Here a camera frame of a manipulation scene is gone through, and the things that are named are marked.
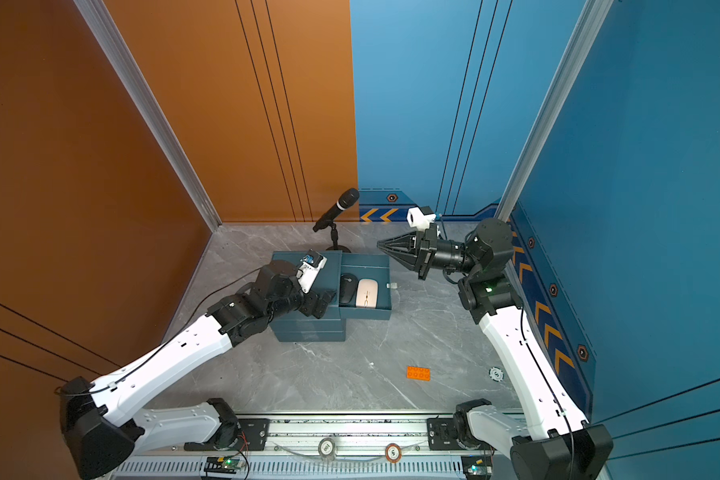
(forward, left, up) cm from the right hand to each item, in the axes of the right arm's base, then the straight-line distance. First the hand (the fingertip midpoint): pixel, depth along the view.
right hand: (385, 252), depth 54 cm
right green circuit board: (-28, -22, -47) cm, 59 cm away
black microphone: (+31, +10, -14) cm, 35 cm away
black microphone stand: (+34, +16, -32) cm, 50 cm away
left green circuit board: (-28, +40, -46) cm, 67 cm away
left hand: (+9, +15, -21) cm, 28 cm away
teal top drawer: (+19, +4, -29) cm, 35 cm away
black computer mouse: (+10, +9, -27) cm, 31 cm away
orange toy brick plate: (-7, -10, -44) cm, 46 cm away
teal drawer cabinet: (+1, +24, -32) cm, 40 cm away
